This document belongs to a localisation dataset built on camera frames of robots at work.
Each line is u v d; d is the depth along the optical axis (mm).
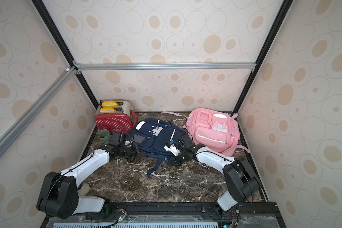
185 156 684
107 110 944
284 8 682
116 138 686
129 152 741
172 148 776
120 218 710
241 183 442
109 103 975
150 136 972
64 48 818
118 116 946
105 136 1021
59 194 412
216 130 1035
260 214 730
